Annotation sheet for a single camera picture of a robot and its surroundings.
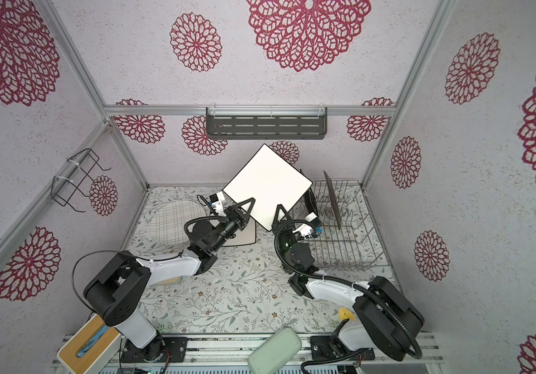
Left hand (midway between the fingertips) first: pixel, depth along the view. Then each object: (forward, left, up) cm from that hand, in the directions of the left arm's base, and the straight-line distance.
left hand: (255, 202), depth 75 cm
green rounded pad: (-38, -6, -28) cm, 48 cm away
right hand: (-3, -7, +2) cm, 8 cm away
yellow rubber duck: (-27, -30, -28) cm, 49 cm away
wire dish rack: (+3, -39, -28) cm, 48 cm away
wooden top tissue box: (-37, +49, -23) cm, 66 cm away
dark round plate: (+16, -33, -19) cm, 41 cm away
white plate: (+5, -5, +4) cm, 8 cm away
